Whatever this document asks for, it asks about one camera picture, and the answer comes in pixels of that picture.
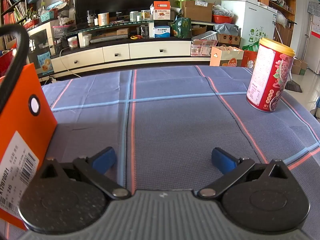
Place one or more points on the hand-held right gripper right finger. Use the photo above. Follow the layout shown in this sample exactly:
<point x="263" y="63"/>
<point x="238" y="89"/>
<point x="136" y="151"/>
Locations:
<point x="222" y="159"/>

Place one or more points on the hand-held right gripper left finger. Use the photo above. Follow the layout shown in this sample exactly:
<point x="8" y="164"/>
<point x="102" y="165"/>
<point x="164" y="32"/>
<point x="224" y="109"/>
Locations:
<point x="105" y="158"/>

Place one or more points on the orange cardboard box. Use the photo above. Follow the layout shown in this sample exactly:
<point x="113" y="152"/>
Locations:
<point x="27" y="130"/>

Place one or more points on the blue plaid tablecloth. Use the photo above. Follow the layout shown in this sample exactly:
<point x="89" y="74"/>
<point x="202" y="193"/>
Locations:
<point x="175" y="120"/>

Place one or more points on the red can with yellow lid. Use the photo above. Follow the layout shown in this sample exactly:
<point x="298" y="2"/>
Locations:
<point x="271" y="80"/>

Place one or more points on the white power strip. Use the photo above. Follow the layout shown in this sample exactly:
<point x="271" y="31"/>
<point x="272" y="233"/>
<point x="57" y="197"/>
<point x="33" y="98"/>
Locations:
<point x="51" y="79"/>

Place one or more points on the orange gift bag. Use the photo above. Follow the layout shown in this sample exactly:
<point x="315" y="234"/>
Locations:
<point x="226" y="57"/>

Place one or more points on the broom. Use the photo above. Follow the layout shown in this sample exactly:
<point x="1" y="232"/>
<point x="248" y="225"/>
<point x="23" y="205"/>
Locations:
<point x="293" y="86"/>

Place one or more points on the red gift bag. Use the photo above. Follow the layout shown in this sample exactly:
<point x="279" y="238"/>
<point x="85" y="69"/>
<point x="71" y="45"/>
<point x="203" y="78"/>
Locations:
<point x="249" y="60"/>

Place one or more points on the blue snack packet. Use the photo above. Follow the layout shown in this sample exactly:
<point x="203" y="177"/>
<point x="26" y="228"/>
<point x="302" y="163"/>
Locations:
<point x="45" y="63"/>

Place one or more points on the pink printed carton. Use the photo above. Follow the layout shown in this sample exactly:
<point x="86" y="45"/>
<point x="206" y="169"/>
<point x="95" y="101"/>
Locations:
<point x="203" y="48"/>

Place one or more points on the white television cabinet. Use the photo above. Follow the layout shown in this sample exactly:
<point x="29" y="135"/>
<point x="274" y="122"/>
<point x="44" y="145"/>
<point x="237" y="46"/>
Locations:
<point x="145" y="51"/>

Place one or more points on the brown carton with round marks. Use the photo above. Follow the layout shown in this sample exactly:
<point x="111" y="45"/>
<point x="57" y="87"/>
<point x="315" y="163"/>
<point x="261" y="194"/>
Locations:
<point x="229" y="40"/>

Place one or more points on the silver disc player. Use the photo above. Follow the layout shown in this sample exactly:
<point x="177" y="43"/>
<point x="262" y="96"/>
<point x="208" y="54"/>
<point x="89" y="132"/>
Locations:
<point x="110" y="39"/>

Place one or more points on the small open cardboard box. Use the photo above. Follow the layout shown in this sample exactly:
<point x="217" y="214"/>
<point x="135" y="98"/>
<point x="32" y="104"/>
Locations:
<point x="299" y="67"/>

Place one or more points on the white plastic basket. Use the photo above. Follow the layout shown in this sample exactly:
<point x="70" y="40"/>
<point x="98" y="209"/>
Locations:
<point x="205" y="35"/>

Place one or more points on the grey plastic bag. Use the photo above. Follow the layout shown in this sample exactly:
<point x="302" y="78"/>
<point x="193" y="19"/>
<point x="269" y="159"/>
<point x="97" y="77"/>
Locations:
<point x="228" y="29"/>

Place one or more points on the white glass door cabinet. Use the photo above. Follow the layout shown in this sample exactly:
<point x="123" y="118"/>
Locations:
<point x="41" y="42"/>

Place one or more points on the pink plastic basket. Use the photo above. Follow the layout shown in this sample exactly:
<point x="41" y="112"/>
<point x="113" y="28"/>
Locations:
<point x="61" y="30"/>

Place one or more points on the green plastic bag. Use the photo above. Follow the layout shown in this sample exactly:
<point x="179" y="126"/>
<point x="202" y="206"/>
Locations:
<point x="181" y="27"/>

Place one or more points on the blue and white carton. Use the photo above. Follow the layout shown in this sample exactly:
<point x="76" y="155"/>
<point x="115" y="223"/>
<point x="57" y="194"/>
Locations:
<point x="162" y="32"/>

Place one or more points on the white tin with orange label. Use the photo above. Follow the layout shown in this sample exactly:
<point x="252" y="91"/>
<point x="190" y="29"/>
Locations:
<point x="103" y="19"/>

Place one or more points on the dark glass jar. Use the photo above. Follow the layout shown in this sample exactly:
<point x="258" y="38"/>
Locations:
<point x="90" y="18"/>

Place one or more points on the red plastic basin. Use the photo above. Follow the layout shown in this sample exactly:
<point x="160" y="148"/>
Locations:
<point x="222" y="18"/>

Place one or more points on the white chest freezer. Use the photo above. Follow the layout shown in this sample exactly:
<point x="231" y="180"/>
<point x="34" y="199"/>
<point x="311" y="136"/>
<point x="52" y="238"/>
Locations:
<point x="252" y="20"/>

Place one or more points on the brown cardboard box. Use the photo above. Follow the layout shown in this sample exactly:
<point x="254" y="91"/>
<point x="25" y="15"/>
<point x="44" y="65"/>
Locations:
<point x="197" y="11"/>

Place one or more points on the teal plastic basket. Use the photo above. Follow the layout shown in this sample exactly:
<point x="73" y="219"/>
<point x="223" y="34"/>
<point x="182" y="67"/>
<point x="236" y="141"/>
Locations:
<point x="47" y="17"/>

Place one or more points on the orange and white carton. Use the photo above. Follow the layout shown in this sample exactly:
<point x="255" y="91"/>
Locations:
<point x="161" y="10"/>

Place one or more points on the dark bookshelf with books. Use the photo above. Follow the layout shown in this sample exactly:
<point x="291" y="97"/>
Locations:
<point x="15" y="2"/>

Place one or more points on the wooden wall shelf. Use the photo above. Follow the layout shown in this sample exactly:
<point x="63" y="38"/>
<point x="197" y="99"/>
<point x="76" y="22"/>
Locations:
<point x="280" y="5"/>

